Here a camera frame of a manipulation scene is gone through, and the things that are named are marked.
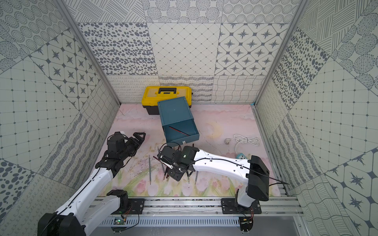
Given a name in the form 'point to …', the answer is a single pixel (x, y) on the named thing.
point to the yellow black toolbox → (153, 94)
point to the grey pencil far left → (149, 169)
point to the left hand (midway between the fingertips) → (141, 135)
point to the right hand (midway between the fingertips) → (178, 170)
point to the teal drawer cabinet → (177, 119)
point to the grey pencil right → (196, 176)
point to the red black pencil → (178, 131)
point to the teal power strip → (239, 154)
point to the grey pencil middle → (188, 179)
